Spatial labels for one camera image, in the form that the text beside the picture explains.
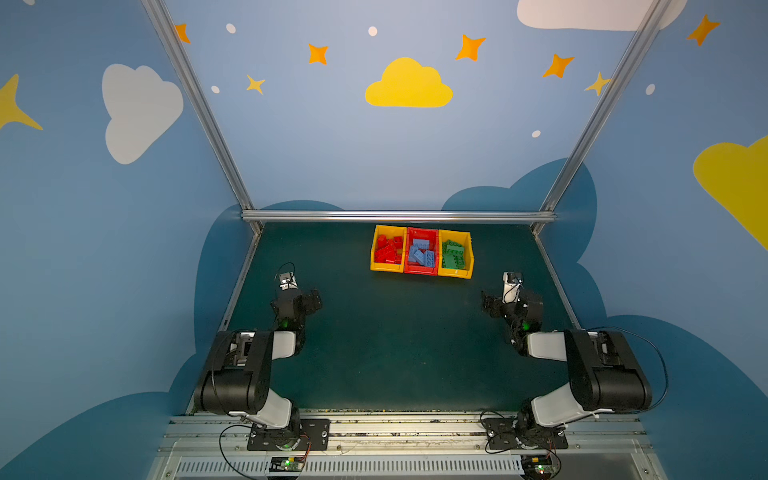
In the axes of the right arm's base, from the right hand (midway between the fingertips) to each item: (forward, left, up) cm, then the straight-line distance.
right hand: (501, 287), depth 95 cm
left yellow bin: (+24, +38, 0) cm, 45 cm away
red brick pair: (+14, +35, -3) cm, 38 cm away
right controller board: (-47, -2, -8) cm, 47 cm away
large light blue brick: (+21, +25, -3) cm, 33 cm away
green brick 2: (+20, +13, -3) cm, 24 cm away
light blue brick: (+15, +26, -4) cm, 30 cm away
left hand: (-5, +64, 0) cm, 64 cm away
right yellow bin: (+23, +9, -2) cm, 25 cm away
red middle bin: (+25, +21, -2) cm, 33 cm away
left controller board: (-50, +59, -6) cm, 77 cm away
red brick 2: (+20, +40, -2) cm, 45 cm away
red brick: (+14, +39, -3) cm, 42 cm away
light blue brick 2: (+13, +22, -4) cm, 26 cm away
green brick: (+16, +11, -6) cm, 20 cm away
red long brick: (+20, +35, -3) cm, 40 cm away
